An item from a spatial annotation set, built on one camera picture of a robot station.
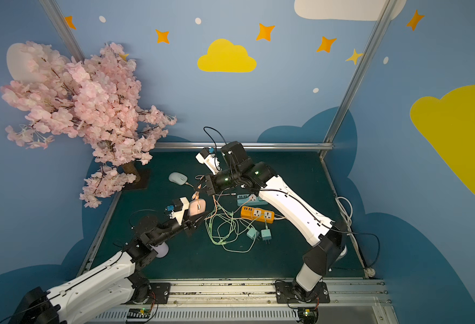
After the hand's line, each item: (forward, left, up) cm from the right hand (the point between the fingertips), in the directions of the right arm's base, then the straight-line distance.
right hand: (200, 184), depth 67 cm
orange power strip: (+6, -22, -30) cm, 38 cm away
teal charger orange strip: (-3, -25, -32) cm, 41 cm away
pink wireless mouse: (-6, +1, -4) cm, 8 cm away
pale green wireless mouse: (+25, +22, -31) cm, 45 cm away
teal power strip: (+14, -18, -30) cm, 38 cm away
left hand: (-3, -1, -9) cm, 9 cm away
